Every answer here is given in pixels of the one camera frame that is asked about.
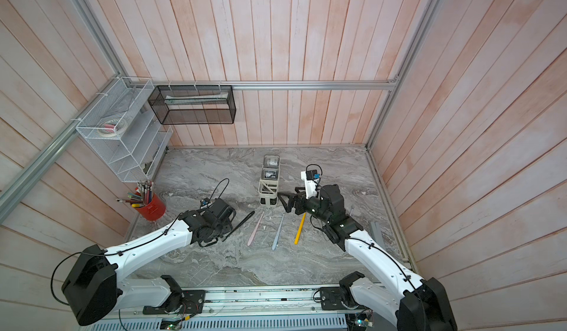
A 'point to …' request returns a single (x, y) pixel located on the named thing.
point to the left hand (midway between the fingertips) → (224, 229)
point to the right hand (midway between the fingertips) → (287, 191)
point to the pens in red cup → (142, 196)
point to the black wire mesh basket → (193, 104)
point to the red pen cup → (153, 210)
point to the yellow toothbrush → (297, 235)
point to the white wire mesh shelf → (136, 154)
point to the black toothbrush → (243, 221)
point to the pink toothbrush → (252, 235)
